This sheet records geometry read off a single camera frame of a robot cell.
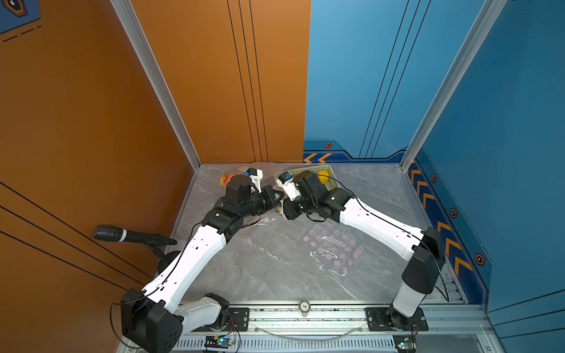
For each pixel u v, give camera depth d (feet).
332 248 2.92
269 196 2.08
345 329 2.38
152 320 1.23
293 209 2.23
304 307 2.33
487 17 2.33
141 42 2.49
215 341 2.33
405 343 2.33
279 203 2.20
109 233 1.98
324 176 3.61
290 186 2.24
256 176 2.24
